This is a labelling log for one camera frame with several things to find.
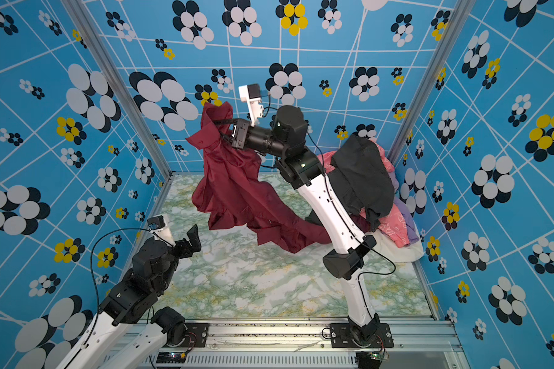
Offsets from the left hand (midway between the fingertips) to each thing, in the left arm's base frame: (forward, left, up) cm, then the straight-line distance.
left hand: (185, 228), depth 70 cm
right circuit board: (-31, -57, -24) cm, 69 cm away
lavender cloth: (+20, -82, -19) cm, 87 cm away
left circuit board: (-31, +5, -28) cm, 42 cm away
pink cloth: (+13, -75, -19) cm, 79 cm away
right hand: (+8, -14, +31) cm, 35 cm away
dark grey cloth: (+36, -67, -15) cm, 77 cm away
